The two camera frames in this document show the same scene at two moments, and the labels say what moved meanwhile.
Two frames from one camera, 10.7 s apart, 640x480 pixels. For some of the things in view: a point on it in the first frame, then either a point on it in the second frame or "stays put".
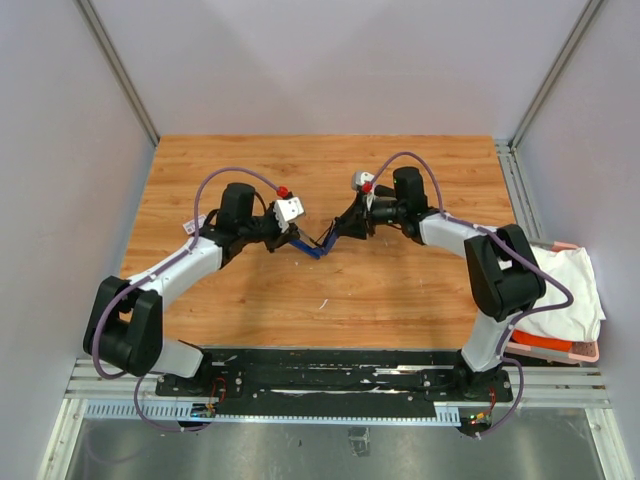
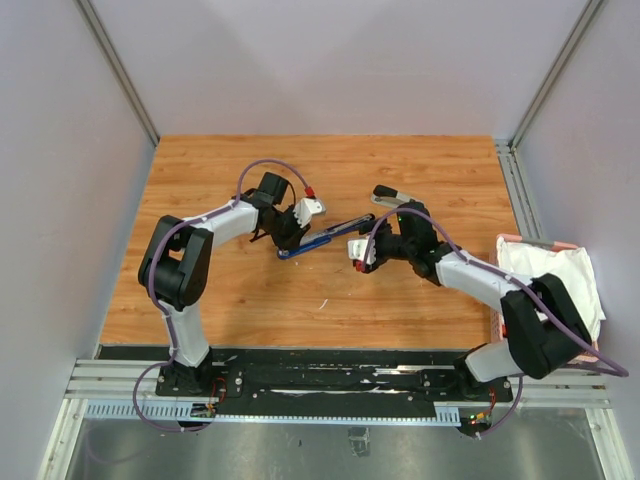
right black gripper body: x=379 y=212 to x=390 y=246
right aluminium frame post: x=558 y=71 stays put
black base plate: x=334 y=383 stays put
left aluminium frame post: x=118 y=66 stays put
